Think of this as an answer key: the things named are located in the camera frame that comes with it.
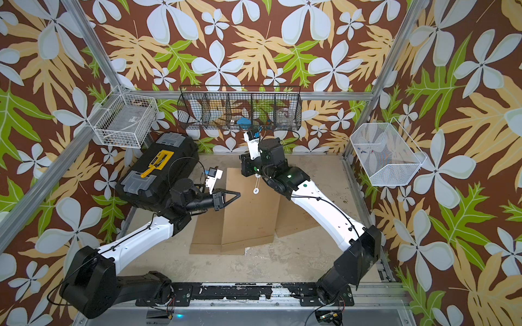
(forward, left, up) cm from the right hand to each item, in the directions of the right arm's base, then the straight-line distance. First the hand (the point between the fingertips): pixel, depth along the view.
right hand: (238, 155), depth 72 cm
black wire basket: (+37, +3, -4) cm, 37 cm away
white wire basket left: (+20, +50, +1) cm, 54 cm away
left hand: (-10, 0, -9) cm, 14 cm away
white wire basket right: (+8, -61, -8) cm, 62 cm away
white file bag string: (-8, -6, -11) cm, 15 cm away
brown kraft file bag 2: (-14, +16, -36) cm, 42 cm away
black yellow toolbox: (+1, +41, -17) cm, 45 cm away
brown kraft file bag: (-9, -22, -32) cm, 40 cm away
